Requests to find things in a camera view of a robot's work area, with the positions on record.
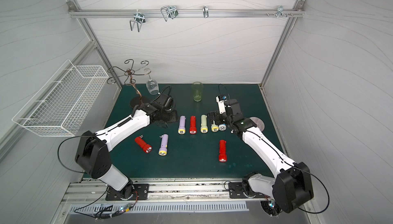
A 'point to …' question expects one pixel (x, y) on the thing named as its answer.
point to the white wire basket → (59, 108)
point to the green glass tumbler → (197, 90)
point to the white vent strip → (115, 208)
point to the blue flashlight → (222, 127)
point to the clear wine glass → (152, 85)
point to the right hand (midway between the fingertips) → (216, 111)
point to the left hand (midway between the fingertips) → (176, 118)
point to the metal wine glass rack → (129, 73)
